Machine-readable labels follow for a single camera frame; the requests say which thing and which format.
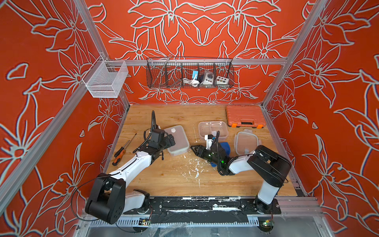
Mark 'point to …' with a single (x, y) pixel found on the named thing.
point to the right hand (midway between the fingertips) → (188, 149)
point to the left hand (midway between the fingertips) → (167, 138)
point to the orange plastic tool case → (245, 116)
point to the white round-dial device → (209, 78)
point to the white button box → (222, 81)
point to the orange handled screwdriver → (119, 158)
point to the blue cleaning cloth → (226, 147)
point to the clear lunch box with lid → (210, 127)
